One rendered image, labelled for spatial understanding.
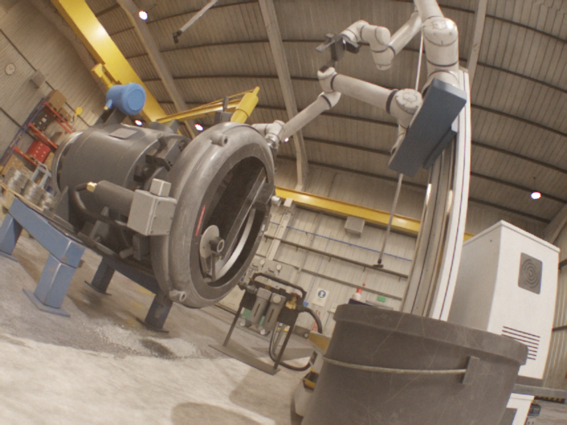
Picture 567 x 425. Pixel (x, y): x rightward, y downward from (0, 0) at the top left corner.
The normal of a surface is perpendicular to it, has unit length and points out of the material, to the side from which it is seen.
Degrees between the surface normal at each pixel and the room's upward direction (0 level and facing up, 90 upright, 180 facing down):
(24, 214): 90
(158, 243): 127
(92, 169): 104
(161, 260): 134
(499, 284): 90
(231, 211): 86
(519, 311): 90
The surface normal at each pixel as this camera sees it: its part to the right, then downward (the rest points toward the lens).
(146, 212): -0.27, -0.05
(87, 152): -0.16, -0.37
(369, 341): -0.76, -0.45
